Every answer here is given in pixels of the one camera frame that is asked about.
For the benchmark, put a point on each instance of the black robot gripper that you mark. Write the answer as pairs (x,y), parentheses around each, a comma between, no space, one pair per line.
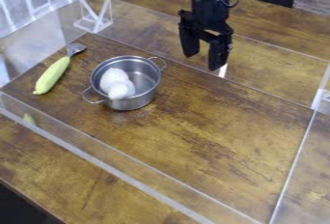
(204,23)

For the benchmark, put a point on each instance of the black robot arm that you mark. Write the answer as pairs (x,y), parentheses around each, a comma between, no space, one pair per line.
(204,24)

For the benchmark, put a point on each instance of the silver metal pot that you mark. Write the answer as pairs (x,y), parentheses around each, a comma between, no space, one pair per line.
(144,73)

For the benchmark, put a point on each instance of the clear acrylic triangle stand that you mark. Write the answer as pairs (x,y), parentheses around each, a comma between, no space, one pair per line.
(95,22)

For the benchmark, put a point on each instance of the grey metal spatula head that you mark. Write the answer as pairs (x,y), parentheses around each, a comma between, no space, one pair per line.
(75,48)

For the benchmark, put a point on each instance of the yellow green corn cob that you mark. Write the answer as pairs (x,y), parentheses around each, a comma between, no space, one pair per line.
(51,76)

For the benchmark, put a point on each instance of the clear acrylic front barrier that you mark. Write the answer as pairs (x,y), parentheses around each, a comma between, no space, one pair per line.
(163,187)

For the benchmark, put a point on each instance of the clear acrylic barrier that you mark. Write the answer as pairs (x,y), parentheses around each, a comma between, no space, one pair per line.
(163,187)
(303,201)

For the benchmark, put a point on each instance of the clear acrylic right barrier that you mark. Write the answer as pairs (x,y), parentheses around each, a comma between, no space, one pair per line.
(303,201)

